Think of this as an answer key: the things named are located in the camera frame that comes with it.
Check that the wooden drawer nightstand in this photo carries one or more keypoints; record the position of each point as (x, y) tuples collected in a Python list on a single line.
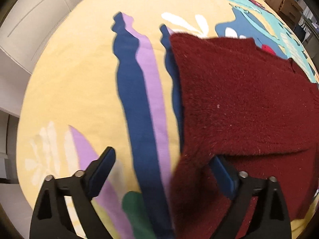
[(289, 10)]

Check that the dark red knit sweater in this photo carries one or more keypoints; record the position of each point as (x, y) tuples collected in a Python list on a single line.
[(257, 110)]

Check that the white wardrobe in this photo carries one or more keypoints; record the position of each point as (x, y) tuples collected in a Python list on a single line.
[(26, 26)]

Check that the dark blue bag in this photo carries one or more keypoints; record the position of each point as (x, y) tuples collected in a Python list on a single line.
[(300, 32)]

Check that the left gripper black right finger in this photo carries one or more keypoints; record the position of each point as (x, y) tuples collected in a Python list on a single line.
[(270, 218)]

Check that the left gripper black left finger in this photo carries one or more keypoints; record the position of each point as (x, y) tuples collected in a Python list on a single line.
[(51, 219)]

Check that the yellow dinosaur bed cover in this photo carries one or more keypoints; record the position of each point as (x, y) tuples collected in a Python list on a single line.
[(108, 78)]

